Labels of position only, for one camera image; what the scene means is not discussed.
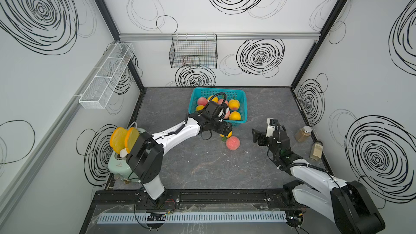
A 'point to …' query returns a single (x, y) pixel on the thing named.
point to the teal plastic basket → (197, 92)
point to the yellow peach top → (229, 135)
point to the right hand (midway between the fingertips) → (261, 130)
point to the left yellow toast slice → (117, 138)
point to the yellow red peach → (234, 104)
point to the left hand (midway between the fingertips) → (225, 126)
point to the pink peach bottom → (227, 115)
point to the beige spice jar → (316, 150)
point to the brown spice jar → (301, 135)
